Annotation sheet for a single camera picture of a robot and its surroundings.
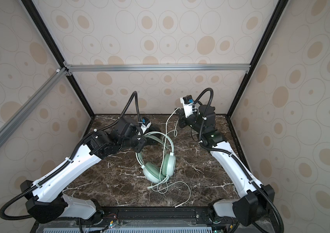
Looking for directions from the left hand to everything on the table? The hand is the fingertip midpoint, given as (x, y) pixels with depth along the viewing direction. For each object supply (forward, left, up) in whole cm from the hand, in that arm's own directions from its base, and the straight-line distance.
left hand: (148, 137), depth 67 cm
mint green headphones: (-15, -4, -3) cm, 16 cm away
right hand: (+13, -14, +6) cm, 20 cm away
